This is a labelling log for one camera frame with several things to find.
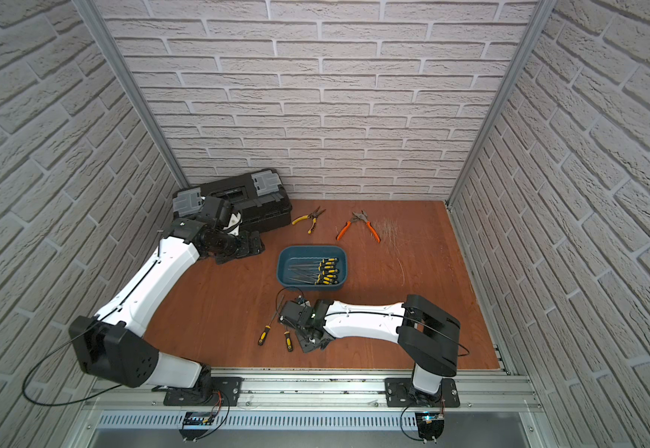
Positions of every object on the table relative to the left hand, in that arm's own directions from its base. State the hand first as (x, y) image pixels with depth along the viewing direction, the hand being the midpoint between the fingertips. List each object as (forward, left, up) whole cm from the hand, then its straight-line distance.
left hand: (257, 245), depth 80 cm
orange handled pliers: (+28, -33, -19) cm, 47 cm away
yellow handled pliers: (+32, -16, -20) cm, 41 cm away
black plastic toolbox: (+23, +3, -4) cm, 24 cm away
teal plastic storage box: (+8, -7, -15) cm, 18 cm away
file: (-20, -2, -20) cm, 28 cm away
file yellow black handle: (+7, -18, -19) cm, 28 cm away
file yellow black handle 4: (-1, -14, -19) cm, 24 cm away
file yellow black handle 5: (-3, -18, -18) cm, 26 cm away
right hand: (-21, -17, -19) cm, 33 cm away
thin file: (-22, -10, -19) cm, 31 cm away
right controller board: (-42, -48, -19) cm, 67 cm away
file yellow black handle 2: (+4, -20, -19) cm, 27 cm away
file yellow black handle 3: (-1, -20, -18) cm, 27 cm away
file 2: (0, -19, -18) cm, 26 cm away
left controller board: (-40, +14, -24) cm, 49 cm away
